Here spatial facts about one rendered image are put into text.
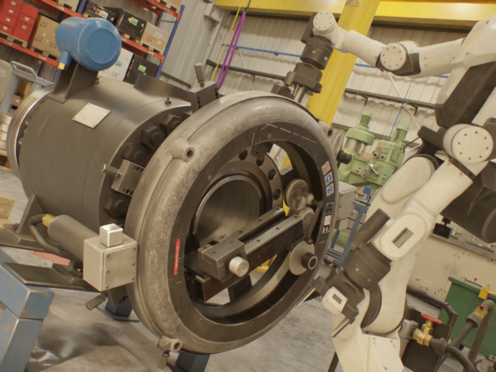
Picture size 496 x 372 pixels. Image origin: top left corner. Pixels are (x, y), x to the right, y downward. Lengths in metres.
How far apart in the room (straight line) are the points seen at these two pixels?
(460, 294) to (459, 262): 3.05
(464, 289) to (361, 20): 2.37
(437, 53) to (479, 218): 0.58
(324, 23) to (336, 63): 3.52
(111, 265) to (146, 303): 0.17
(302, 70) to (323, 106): 3.45
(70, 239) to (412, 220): 0.82
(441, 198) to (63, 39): 1.34
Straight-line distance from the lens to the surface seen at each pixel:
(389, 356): 1.64
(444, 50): 1.90
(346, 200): 2.05
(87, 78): 2.19
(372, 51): 1.98
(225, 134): 1.53
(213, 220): 2.02
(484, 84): 1.54
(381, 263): 1.41
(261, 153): 1.81
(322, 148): 1.82
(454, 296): 4.96
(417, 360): 2.39
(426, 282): 8.22
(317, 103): 5.47
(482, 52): 1.54
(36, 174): 2.14
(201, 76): 1.62
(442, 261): 8.14
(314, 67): 2.01
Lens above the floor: 0.76
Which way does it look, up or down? 2 degrees down
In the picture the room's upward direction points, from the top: 21 degrees clockwise
